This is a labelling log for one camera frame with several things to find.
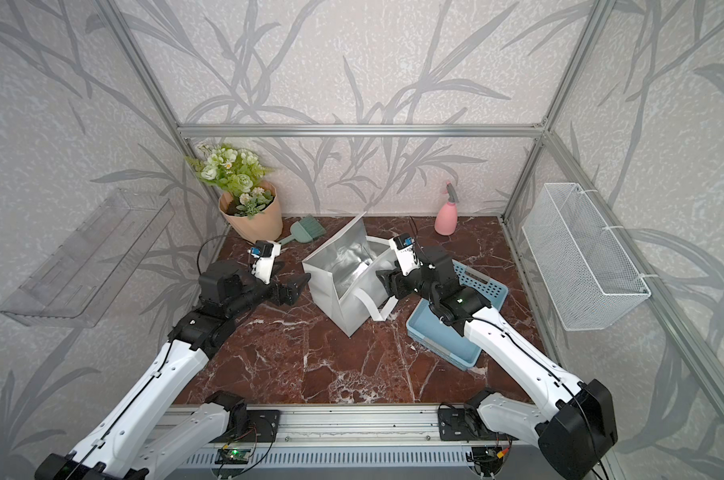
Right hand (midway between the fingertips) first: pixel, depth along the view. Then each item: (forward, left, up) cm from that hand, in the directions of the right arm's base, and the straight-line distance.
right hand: (387, 265), depth 76 cm
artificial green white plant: (+34, +47, +6) cm, 58 cm away
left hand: (-2, +23, +2) cm, 23 cm away
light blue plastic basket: (-11, -18, -22) cm, 30 cm away
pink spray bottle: (+34, -23, -20) cm, 46 cm away
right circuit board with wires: (-39, -24, -27) cm, 53 cm away
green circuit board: (-38, +38, -24) cm, 59 cm away
